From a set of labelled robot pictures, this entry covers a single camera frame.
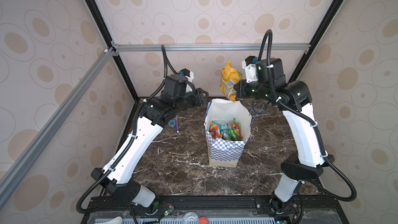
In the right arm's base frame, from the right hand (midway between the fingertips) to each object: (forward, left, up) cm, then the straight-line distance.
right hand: (234, 86), depth 63 cm
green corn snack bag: (-1, -5, -32) cm, 32 cm away
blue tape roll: (+12, +34, -42) cm, 56 cm away
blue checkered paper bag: (-17, +2, -26) cm, 31 cm away
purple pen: (+11, +31, -43) cm, 54 cm away
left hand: (-3, +10, -1) cm, 11 cm away
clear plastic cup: (-40, +19, -43) cm, 62 cm away
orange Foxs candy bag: (-1, +6, -32) cm, 32 cm away
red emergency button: (-41, +13, -41) cm, 60 cm away
